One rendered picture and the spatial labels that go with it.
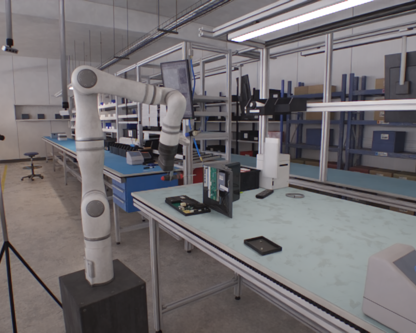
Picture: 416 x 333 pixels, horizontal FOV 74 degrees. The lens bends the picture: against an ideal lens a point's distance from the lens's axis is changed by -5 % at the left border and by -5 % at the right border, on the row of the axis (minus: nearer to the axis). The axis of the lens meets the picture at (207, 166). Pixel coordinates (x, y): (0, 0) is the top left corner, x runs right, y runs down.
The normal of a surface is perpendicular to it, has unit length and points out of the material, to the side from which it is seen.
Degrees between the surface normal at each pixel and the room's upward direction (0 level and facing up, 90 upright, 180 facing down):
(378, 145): 90
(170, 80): 101
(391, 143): 90
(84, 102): 71
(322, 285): 0
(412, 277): 30
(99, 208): 91
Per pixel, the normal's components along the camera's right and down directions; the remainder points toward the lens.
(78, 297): 0.00, -0.99
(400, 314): -0.85, 0.08
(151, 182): 0.57, 0.13
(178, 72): -0.50, 0.32
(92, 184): 0.37, 0.46
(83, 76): 0.38, 0.12
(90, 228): 0.18, 0.17
